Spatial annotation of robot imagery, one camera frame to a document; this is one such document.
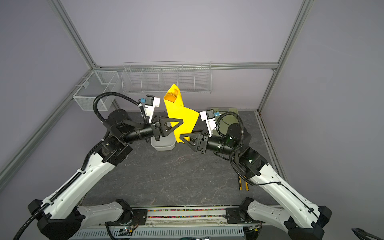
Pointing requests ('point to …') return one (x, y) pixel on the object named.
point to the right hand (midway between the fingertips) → (181, 138)
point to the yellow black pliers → (240, 184)
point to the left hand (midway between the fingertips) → (181, 125)
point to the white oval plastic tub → (167, 142)
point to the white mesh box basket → (99, 82)
